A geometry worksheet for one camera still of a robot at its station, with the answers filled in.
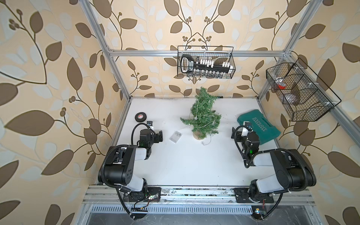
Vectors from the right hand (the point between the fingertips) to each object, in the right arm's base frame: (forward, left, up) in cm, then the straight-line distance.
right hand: (241, 128), depth 92 cm
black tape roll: (+18, +72, -7) cm, 74 cm away
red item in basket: (+13, -21, +23) cm, 34 cm away
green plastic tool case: (0, -18, -4) cm, 18 cm away
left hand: (+2, +60, -1) cm, 60 cm away
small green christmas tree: (-6, +27, +20) cm, 34 cm away
